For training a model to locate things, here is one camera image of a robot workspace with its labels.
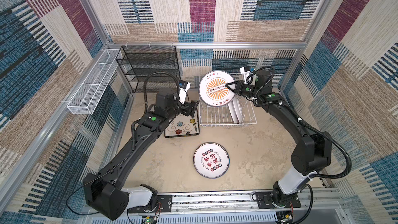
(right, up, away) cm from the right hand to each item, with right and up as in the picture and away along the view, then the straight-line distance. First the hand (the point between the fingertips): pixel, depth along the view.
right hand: (228, 87), depth 81 cm
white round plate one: (-9, -40, +5) cm, 41 cm away
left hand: (-18, -6, -7) cm, 20 cm away
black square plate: (-25, -22, +16) cm, 37 cm away
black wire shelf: (-57, +19, +25) cm, 65 cm away
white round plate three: (+4, -13, +8) cm, 16 cm away
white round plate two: (-8, -2, 0) cm, 8 cm away
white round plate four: (+6, -10, +10) cm, 15 cm away
